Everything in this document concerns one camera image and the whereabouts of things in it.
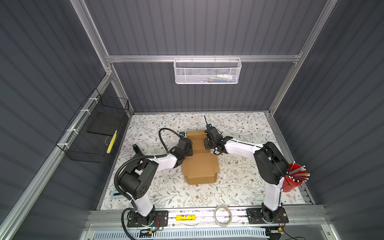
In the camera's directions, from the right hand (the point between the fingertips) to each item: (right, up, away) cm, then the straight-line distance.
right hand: (209, 141), depth 97 cm
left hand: (-13, -3, -1) cm, 14 cm away
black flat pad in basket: (-54, +12, -22) cm, 59 cm away
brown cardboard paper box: (-5, -14, -8) cm, 17 cm away
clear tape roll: (+8, -36, -24) cm, 44 cm away
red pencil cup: (+43, -15, -21) cm, 50 cm away
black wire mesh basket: (-59, +7, -24) cm, 64 cm away
